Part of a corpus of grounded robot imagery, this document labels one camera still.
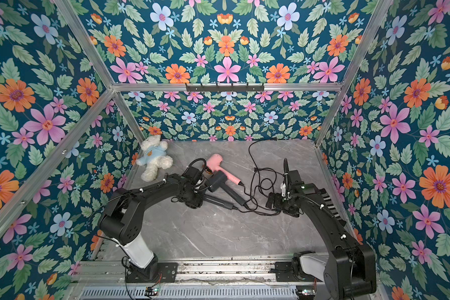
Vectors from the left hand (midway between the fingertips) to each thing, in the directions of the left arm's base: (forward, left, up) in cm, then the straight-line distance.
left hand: (199, 200), depth 93 cm
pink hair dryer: (+21, -8, +4) cm, 23 cm away
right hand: (-10, -37, +9) cm, 40 cm away
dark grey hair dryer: (+10, -8, +2) cm, 13 cm away
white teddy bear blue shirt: (+26, +26, +7) cm, 37 cm away
